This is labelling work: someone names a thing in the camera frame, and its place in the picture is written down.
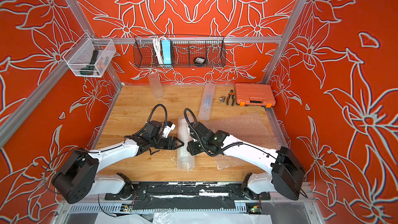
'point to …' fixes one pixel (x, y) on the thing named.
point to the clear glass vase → (156, 86)
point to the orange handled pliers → (232, 94)
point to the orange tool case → (254, 94)
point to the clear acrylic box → (88, 57)
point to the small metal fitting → (222, 99)
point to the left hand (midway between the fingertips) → (180, 144)
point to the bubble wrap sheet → (254, 129)
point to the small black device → (199, 60)
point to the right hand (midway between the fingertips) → (186, 149)
